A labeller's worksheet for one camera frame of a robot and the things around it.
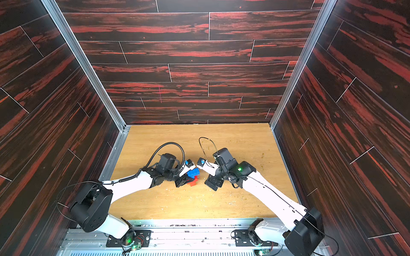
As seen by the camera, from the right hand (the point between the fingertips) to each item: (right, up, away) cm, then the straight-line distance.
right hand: (214, 170), depth 79 cm
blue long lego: (-11, -1, +1) cm, 11 cm away
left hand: (-12, -5, +7) cm, 14 cm away
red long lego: (-11, -8, +7) cm, 16 cm away
